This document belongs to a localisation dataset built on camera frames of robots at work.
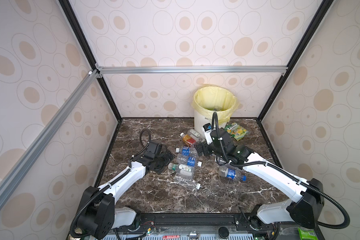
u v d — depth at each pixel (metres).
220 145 0.55
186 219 0.76
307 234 0.69
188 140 1.01
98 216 0.40
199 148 0.69
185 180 0.87
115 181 0.47
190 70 1.56
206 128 0.66
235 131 1.09
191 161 0.90
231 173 0.85
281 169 0.46
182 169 0.87
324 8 0.69
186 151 0.95
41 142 0.54
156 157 0.67
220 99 1.04
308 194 0.41
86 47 0.80
